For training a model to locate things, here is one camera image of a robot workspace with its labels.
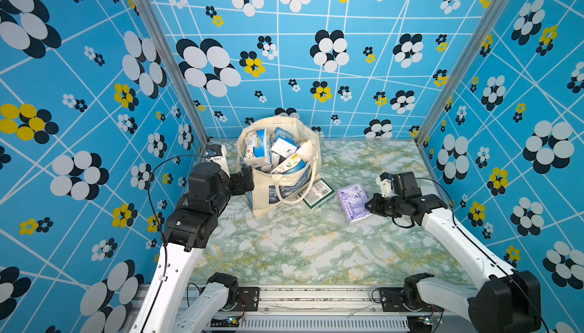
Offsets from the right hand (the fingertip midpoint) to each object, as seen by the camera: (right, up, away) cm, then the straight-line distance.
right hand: (369, 203), depth 82 cm
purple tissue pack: (-6, +1, 0) cm, 6 cm away
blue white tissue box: (-28, +14, 0) cm, 32 cm away
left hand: (-43, +14, -15) cm, 48 cm away
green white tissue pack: (-17, +2, +11) cm, 21 cm away
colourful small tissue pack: (-41, +22, -1) cm, 47 cm away
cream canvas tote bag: (-32, +7, -2) cm, 33 cm away
